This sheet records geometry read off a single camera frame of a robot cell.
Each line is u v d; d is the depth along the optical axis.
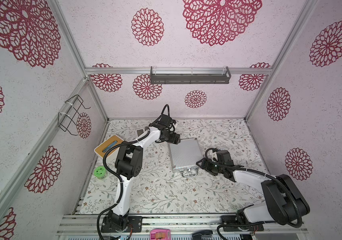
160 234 0.68
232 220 0.75
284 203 0.43
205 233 0.70
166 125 0.81
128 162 0.57
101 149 0.95
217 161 0.80
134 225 0.73
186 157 0.96
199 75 0.91
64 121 0.75
